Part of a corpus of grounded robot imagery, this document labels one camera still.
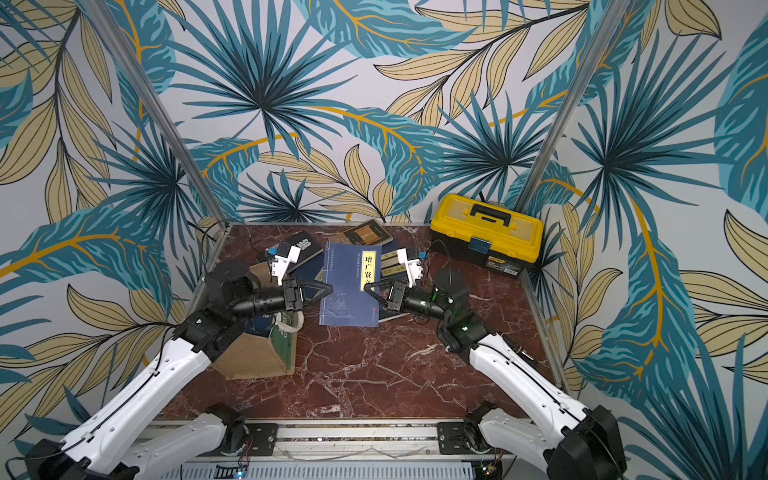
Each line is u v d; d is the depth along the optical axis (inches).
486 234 37.9
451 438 28.8
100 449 15.0
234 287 20.3
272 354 28.2
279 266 24.2
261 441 28.8
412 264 25.3
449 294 20.6
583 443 15.1
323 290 24.9
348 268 26.2
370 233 45.1
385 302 25.0
